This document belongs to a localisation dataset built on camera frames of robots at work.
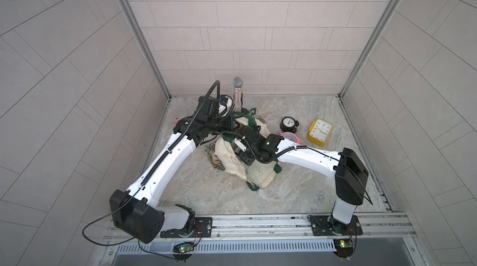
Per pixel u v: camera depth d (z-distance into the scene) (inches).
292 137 37.5
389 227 28.4
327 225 28.0
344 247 26.8
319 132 38.1
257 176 32.4
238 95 34.6
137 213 14.3
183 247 25.5
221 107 25.2
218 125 24.0
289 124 39.2
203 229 27.7
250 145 23.9
